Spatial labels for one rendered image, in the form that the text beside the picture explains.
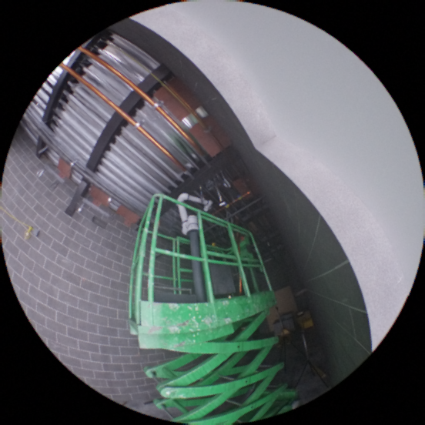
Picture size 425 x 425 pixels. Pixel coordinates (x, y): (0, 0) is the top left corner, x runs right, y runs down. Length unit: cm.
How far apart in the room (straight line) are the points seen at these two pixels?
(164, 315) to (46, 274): 248
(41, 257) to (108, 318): 164
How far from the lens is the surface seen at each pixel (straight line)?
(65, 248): 301
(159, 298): 101
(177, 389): 114
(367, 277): 52
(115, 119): 232
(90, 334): 297
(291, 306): 838
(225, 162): 229
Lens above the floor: 226
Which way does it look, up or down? 43 degrees up
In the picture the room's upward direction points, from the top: 12 degrees counter-clockwise
